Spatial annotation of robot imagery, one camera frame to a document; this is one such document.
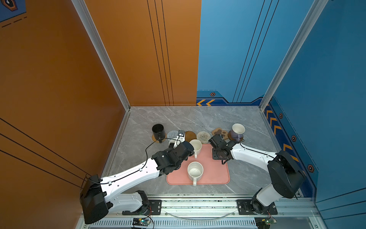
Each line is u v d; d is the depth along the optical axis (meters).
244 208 0.72
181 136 0.65
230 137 1.00
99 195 0.39
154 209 0.73
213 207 0.75
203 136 1.01
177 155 0.55
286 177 0.44
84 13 0.71
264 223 0.70
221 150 0.66
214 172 0.87
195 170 0.85
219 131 1.05
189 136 1.03
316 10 0.71
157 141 0.96
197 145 0.94
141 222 0.71
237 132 0.95
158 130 0.94
